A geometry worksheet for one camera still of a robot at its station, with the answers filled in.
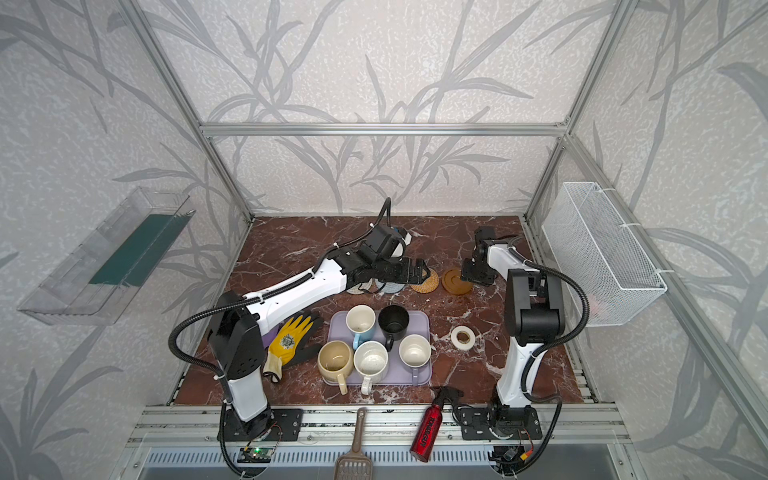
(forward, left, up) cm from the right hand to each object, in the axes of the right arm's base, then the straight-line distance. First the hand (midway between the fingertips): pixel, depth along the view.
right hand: (470, 269), depth 101 cm
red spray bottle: (-48, +18, +3) cm, 51 cm away
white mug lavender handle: (-27, +20, -1) cm, 34 cm away
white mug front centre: (-30, +32, -1) cm, 44 cm away
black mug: (-20, +26, +3) cm, 33 cm away
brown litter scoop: (-53, +34, -2) cm, 63 cm away
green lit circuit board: (-51, +59, -3) cm, 78 cm away
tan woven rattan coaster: (-5, +14, -2) cm, 15 cm away
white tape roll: (-24, +8, -2) cm, 25 cm away
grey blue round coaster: (-19, +26, +21) cm, 39 cm away
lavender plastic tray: (-33, +25, -3) cm, 41 cm away
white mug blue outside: (-18, +36, -1) cm, 41 cm away
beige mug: (-30, +42, -1) cm, 52 cm away
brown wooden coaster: (-3, +6, -3) cm, 7 cm away
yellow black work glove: (-24, +53, 0) cm, 58 cm away
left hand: (-11, +17, +18) cm, 27 cm away
